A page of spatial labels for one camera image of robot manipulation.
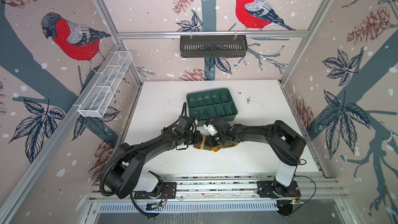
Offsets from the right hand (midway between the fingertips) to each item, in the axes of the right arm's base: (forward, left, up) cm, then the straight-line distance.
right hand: (205, 145), depth 89 cm
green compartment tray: (+25, 0, +7) cm, 25 cm away
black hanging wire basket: (+57, -4, +30) cm, 65 cm away
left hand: (0, +1, +7) cm, 7 cm away
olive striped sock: (-1, 0, +1) cm, 1 cm away
